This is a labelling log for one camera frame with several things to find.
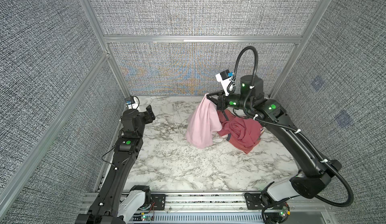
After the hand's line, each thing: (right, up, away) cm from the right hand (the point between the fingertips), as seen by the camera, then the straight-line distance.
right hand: (208, 93), depth 65 cm
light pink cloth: (-1, -12, +4) cm, 13 cm away
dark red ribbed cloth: (+24, -21, +26) cm, 41 cm away
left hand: (-31, -5, +10) cm, 33 cm away
